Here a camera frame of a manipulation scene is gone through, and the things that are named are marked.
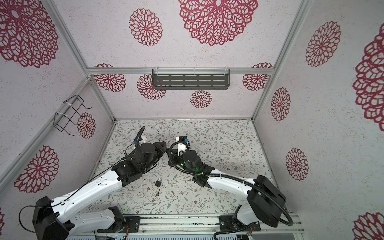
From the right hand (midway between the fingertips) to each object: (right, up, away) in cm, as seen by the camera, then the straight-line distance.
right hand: (165, 147), depth 74 cm
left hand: (0, 0, +2) cm, 2 cm away
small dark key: (-6, -27, +10) cm, 29 cm away
